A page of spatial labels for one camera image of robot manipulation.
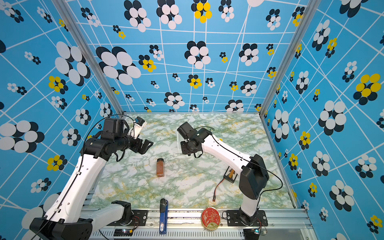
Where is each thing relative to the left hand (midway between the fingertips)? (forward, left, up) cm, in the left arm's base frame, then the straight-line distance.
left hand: (145, 137), depth 73 cm
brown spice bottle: (-6, -4, -22) cm, 24 cm away
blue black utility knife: (-30, -10, -24) cm, 39 cm away
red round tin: (-31, -32, -23) cm, 50 cm away
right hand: (+1, -20, -12) cm, 23 cm away
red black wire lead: (-19, -36, -26) cm, 48 cm away
